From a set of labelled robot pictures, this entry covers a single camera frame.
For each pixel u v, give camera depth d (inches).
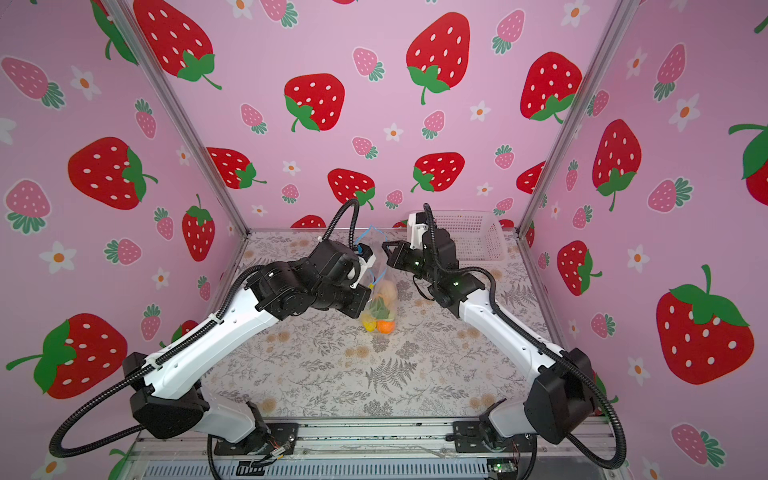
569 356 16.7
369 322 35.5
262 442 28.3
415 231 26.6
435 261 21.9
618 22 27.5
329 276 19.4
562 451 28.7
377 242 30.2
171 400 16.1
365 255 23.7
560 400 16.0
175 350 15.7
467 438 28.9
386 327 34.9
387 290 34.2
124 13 26.6
